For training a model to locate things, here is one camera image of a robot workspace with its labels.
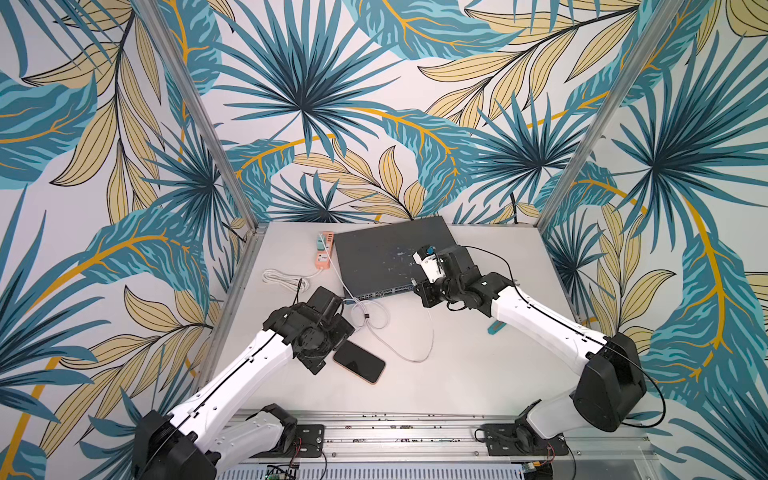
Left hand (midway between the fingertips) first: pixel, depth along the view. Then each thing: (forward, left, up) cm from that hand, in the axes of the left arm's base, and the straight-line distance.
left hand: (342, 348), depth 76 cm
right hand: (+11, -14, +5) cm, 19 cm away
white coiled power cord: (+26, +18, -10) cm, 33 cm away
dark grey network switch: (+36, -9, -9) cm, 38 cm away
